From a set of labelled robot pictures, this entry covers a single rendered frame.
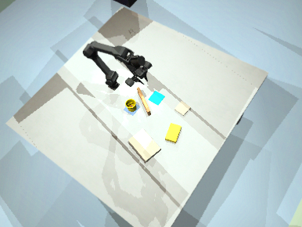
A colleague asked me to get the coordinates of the yellow cup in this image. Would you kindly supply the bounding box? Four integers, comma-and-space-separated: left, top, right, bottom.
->
125, 99, 136, 112

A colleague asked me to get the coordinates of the yellow flat block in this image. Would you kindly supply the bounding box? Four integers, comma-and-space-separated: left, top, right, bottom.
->
165, 123, 182, 143

